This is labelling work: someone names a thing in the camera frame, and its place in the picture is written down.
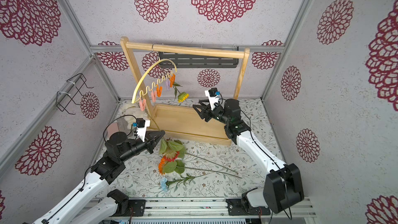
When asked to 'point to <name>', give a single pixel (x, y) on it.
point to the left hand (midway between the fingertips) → (163, 133)
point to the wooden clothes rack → (181, 121)
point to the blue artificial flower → (165, 183)
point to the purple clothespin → (167, 83)
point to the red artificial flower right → (171, 149)
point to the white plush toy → (128, 108)
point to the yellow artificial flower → (182, 96)
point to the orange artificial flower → (167, 167)
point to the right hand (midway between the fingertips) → (195, 102)
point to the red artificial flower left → (180, 152)
